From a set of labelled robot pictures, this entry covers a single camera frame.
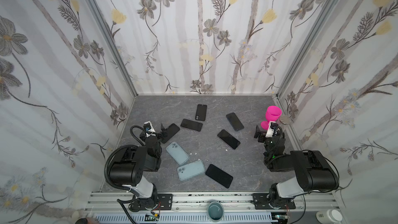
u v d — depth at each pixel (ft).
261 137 2.69
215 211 2.34
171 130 3.40
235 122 3.42
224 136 3.24
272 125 2.54
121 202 2.11
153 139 2.37
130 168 1.51
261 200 2.44
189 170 2.77
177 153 2.97
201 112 3.66
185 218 2.31
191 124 3.47
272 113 2.91
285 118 3.56
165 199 2.42
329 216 2.09
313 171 1.52
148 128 2.48
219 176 2.71
